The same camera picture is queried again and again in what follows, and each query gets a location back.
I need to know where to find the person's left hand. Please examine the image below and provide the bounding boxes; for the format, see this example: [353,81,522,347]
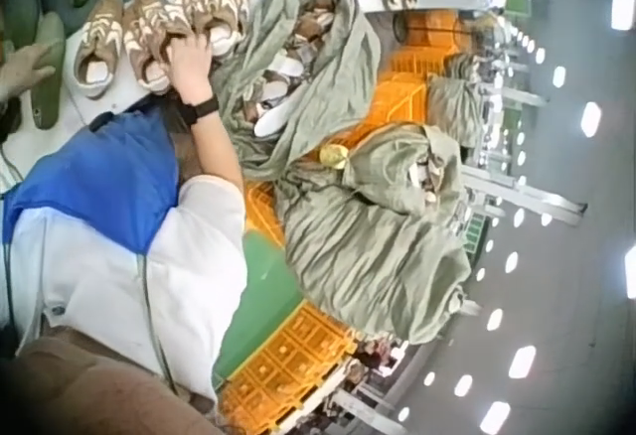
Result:
[0,40,65,104]

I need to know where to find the person's right hand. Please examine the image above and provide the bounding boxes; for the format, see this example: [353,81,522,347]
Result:
[165,32,216,106]

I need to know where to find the brown white sneaker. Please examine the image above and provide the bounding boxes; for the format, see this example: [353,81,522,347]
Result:
[74,0,125,101]
[201,0,250,58]
[173,0,216,42]
[121,0,176,96]

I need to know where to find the black wrist band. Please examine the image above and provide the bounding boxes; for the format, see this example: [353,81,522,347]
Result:
[179,92,221,131]

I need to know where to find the pile of brown sneakers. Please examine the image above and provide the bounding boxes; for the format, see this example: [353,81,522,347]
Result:
[252,2,339,138]

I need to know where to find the open olive cloth bag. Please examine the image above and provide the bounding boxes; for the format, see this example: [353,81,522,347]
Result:
[211,0,384,183]

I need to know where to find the orange plastic crate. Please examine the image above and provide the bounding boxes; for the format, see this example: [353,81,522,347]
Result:
[216,300,372,427]
[241,179,285,250]

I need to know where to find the yellow tag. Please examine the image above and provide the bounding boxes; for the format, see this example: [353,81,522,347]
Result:
[319,142,352,172]

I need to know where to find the stack of orange crates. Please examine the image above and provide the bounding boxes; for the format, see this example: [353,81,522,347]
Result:
[347,7,463,158]

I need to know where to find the tied olive cloth bag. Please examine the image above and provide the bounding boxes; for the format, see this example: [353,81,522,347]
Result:
[272,124,473,347]

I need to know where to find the small olive cloth bag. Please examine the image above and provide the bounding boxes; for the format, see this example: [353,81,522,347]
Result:
[424,52,486,151]

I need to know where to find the row of work tables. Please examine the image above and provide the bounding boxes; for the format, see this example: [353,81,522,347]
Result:
[461,7,590,267]

